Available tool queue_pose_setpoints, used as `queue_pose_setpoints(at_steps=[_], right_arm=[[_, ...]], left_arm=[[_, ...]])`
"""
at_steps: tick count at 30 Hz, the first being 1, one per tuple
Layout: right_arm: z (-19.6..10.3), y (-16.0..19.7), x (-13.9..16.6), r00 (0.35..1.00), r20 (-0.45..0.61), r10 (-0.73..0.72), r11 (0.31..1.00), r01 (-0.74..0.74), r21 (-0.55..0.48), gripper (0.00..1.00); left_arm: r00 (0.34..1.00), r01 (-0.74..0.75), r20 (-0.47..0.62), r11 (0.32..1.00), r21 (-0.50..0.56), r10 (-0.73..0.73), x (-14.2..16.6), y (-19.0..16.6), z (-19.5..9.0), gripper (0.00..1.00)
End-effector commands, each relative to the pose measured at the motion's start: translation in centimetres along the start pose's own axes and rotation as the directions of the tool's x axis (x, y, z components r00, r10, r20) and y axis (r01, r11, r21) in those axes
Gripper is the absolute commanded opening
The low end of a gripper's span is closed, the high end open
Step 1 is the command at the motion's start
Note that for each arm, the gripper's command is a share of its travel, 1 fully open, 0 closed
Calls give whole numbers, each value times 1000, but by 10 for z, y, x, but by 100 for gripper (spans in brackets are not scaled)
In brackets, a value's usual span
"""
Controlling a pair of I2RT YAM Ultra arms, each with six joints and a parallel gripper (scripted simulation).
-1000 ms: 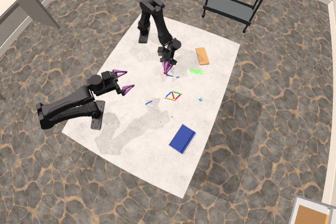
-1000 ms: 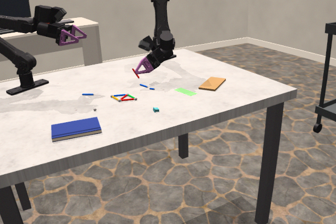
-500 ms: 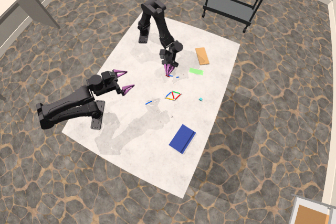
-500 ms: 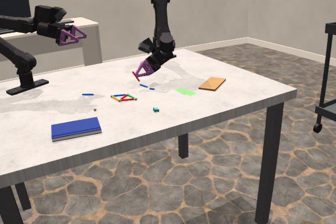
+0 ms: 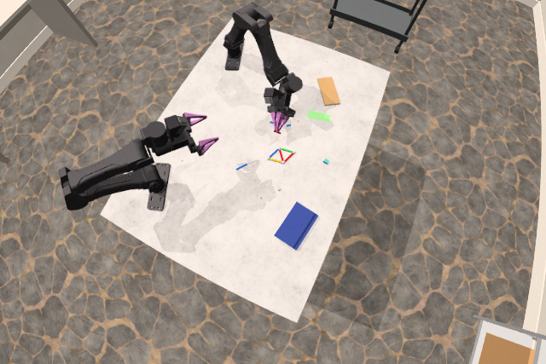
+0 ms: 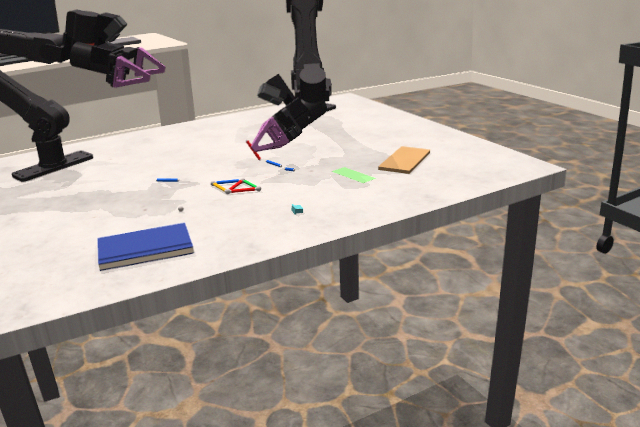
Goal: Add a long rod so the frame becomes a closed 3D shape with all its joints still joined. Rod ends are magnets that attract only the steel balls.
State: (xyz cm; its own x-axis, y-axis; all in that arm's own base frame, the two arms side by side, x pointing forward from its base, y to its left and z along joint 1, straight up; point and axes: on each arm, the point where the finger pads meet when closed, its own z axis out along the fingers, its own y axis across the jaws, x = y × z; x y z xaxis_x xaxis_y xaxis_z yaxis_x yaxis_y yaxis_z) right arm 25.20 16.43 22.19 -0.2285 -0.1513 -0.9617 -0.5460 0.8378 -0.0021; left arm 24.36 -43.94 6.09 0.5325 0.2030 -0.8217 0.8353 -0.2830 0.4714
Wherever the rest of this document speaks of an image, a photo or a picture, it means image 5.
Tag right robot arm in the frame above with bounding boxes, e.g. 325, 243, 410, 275
59, 115, 189, 211

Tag blue flat rectangular block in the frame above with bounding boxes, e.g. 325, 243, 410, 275
274, 201, 318, 250

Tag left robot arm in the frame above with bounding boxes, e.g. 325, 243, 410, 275
224, 2, 303, 107

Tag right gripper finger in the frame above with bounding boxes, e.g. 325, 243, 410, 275
185, 113, 207, 126
199, 137, 219, 156

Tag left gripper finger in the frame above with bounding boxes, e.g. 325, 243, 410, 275
271, 113, 282, 130
276, 113, 289, 133

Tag orange flat rectangular block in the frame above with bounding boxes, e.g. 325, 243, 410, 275
317, 77, 340, 106

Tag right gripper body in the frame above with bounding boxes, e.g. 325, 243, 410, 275
169, 113, 201, 156

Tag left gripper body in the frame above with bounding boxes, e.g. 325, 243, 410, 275
267, 106, 296, 118

